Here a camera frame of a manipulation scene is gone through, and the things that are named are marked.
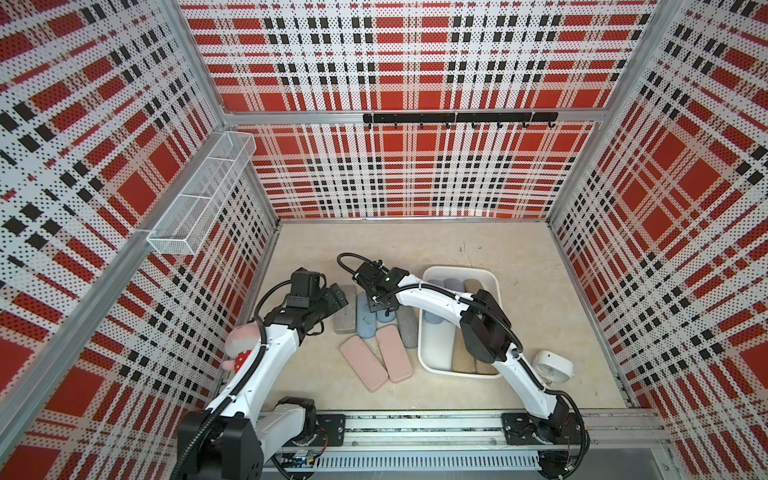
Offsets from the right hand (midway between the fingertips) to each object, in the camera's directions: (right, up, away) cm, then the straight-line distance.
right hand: (386, 298), depth 94 cm
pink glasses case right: (+3, -15, -10) cm, 19 cm away
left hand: (-13, +1, -9) cm, 16 cm away
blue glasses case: (-6, -6, -4) cm, 9 cm away
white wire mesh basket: (-62, +23, -5) cm, 66 cm away
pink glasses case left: (-5, -18, -10) cm, 21 cm away
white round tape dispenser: (+45, -15, -18) cm, 50 cm away
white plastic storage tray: (+34, +6, +1) cm, 35 cm away
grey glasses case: (+7, -7, -5) cm, 11 cm away
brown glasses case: (+29, +3, +5) cm, 29 cm away
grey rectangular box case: (-12, -5, -4) cm, 14 cm away
